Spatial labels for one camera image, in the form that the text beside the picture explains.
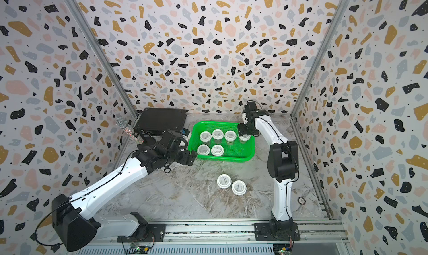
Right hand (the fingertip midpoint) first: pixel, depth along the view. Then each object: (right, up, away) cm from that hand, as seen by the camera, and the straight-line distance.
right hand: (245, 131), depth 98 cm
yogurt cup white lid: (-24, -10, -3) cm, 27 cm away
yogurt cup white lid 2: (-16, -11, -3) cm, 20 cm away
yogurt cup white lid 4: (-5, -27, -16) cm, 32 cm away
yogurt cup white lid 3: (-12, -25, -14) cm, 31 cm away
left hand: (-28, -9, -19) cm, 35 cm away
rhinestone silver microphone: (-60, +4, -19) cm, 63 cm away
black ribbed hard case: (-59, +7, +16) cm, 62 cm away
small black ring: (+27, -35, -14) cm, 46 cm away
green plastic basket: (-15, -7, +7) cm, 18 cm away
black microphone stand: (-60, -7, +8) cm, 61 cm away
